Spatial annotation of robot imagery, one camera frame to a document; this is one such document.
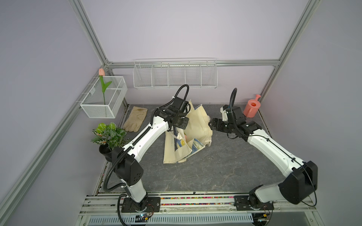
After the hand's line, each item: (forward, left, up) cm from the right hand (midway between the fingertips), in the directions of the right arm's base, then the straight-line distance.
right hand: (213, 123), depth 82 cm
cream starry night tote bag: (+2, +9, -14) cm, 16 cm away
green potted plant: (-9, +58, +1) cm, 59 cm away
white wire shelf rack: (+39, +28, +9) cm, 48 cm away
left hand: (0, +18, +1) cm, 18 cm away
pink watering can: (+23, -33, -11) cm, 42 cm away
